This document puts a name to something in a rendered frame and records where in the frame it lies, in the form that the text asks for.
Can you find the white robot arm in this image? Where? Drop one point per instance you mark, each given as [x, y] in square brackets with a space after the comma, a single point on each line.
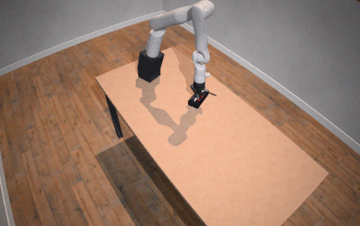
[198, 13]

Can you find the black power strip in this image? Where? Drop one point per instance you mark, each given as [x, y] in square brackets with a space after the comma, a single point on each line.
[193, 101]

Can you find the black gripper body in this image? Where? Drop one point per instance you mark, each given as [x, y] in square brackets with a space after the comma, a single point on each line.
[202, 86]

